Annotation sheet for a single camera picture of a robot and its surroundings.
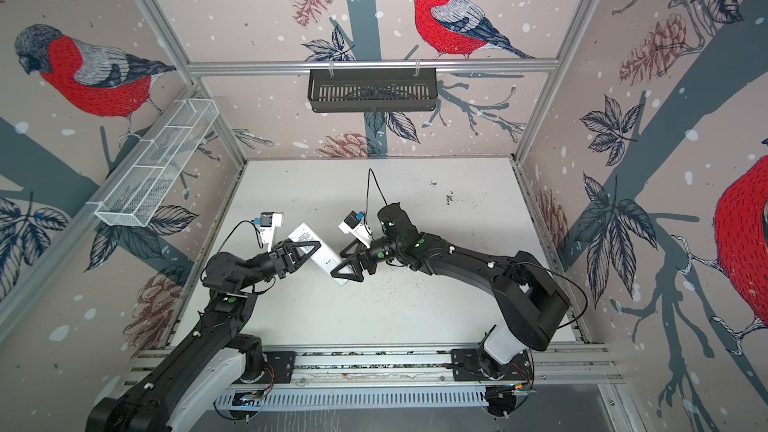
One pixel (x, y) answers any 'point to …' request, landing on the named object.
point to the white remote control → (323, 255)
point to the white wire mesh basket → (152, 170)
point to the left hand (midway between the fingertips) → (316, 253)
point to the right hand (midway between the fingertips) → (338, 266)
